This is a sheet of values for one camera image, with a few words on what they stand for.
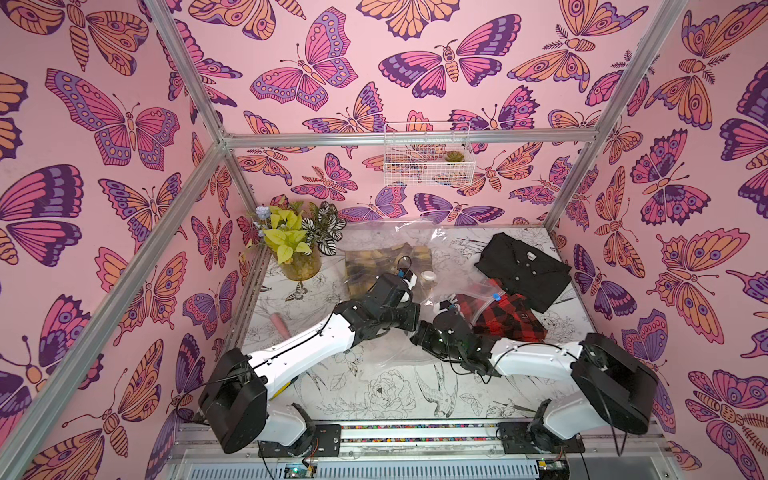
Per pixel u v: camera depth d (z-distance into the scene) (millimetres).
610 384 435
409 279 726
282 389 451
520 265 1061
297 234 854
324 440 738
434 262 1097
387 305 614
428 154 953
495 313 939
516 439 730
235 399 409
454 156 925
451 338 660
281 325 913
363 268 1034
